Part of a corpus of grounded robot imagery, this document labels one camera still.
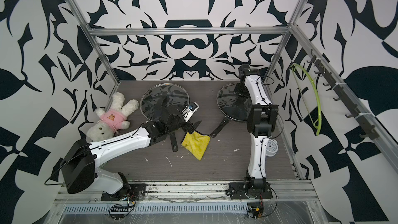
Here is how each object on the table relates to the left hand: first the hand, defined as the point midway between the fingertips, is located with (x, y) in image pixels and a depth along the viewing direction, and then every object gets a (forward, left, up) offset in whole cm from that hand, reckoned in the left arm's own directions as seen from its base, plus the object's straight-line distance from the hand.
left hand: (193, 110), depth 80 cm
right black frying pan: (-1, -17, -12) cm, 21 cm away
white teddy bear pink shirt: (+4, +46, -13) cm, 48 cm away
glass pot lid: (+14, +18, -7) cm, 24 cm away
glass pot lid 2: (+12, -26, -15) cm, 32 cm away
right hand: (+17, -29, -7) cm, 34 cm away
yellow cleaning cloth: (-11, -1, -16) cm, 20 cm away
